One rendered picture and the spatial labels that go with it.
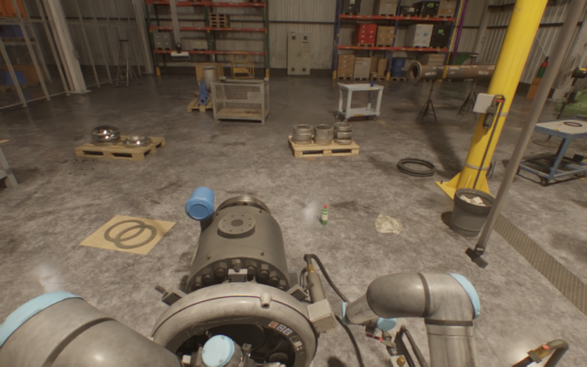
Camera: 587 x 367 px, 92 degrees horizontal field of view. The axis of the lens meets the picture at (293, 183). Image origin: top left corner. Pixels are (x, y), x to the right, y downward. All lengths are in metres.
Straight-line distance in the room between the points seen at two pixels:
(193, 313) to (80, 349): 0.81
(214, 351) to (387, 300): 0.54
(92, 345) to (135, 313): 2.18
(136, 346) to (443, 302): 0.69
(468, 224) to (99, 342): 3.40
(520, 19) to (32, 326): 4.18
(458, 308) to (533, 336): 2.06
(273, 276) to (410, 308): 0.89
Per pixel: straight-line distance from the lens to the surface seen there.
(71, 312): 0.55
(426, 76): 7.81
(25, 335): 0.56
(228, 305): 1.23
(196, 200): 1.77
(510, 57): 4.13
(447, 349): 0.88
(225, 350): 1.01
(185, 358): 1.48
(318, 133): 5.28
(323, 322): 1.40
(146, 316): 2.61
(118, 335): 0.50
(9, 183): 5.35
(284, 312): 1.29
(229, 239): 1.65
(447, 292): 0.87
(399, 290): 0.84
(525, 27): 4.13
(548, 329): 3.04
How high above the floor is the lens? 1.89
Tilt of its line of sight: 27 degrees down
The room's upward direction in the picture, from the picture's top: 1 degrees clockwise
